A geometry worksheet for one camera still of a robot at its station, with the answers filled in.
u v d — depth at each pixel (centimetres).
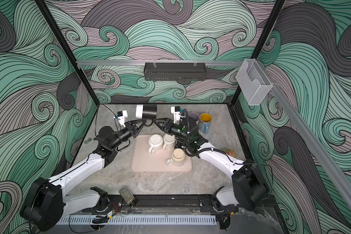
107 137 57
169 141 90
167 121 65
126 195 73
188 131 56
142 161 87
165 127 64
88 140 98
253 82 79
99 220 71
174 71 97
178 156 82
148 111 71
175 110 69
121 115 69
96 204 62
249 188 41
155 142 88
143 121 71
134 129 66
